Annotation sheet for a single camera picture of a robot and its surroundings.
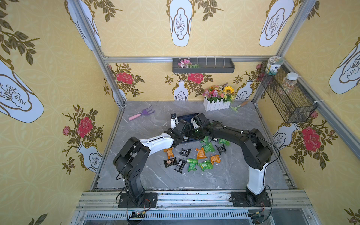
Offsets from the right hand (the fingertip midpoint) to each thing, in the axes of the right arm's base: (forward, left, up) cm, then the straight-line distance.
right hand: (190, 131), depth 95 cm
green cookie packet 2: (-9, -12, -5) cm, 16 cm away
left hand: (+2, +12, +4) cm, 13 cm away
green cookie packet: (-21, -2, -5) cm, 21 cm away
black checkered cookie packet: (-9, -21, -5) cm, 23 cm away
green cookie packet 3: (-4, -11, -3) cm, 12 cm away
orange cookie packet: (-13, -7, -5) cm, 16 cm away
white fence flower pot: (+27, -21, +7) cm, 35 cm away
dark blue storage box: (+14, +2, -2) cm, 14 cm away
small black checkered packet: (-13, +3, -4) cm, 14 cm away
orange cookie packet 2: (-14, +13, -4) cm, 19 cm away
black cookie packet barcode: (-21, +6, -5) cm, 23 cm away
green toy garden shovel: (+29, -38, -7) cm, 48 cm away
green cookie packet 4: (-21, -10, -4) cm, 24 cm away
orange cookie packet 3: (-16, -16, -4) cm, 23 cm away
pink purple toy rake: (+21, +37, -6) cm, 43 cm away
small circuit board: (-47, +26, -8) cm, 54 cm away
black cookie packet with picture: (-20, +12, -4) cm, 24 cm away
